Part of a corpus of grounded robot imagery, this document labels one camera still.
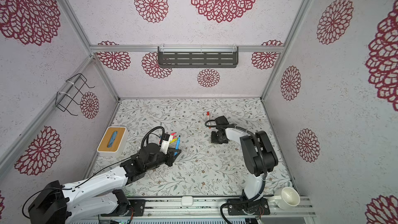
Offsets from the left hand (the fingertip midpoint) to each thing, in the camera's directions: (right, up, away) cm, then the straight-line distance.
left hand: (179, 153), depth 79 cm
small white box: (+4, -22, -4) cm, 23 cm away
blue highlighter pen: (-1, +5, -3) cm, 6 cm away
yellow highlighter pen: (-1, +8, -9) cm, 12 cm away
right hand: (+20, +5, +19) cm, 28 cm away
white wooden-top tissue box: (-41, +3, +12) cm, 43 cm away
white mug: (+55, -22, -2) cm, 59 cm away
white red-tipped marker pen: (+17, +19, +30) cm, 40 cm away
